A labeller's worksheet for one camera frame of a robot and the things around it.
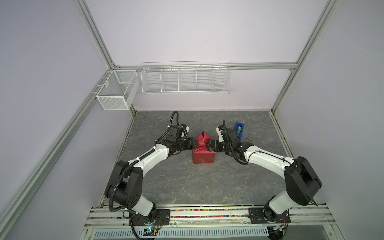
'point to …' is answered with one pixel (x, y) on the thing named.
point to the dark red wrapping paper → (202, 154)
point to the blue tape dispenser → (239, 129)
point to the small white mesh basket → (120, 91)
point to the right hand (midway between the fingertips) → (212, 144)
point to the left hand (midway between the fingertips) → (195, 145)
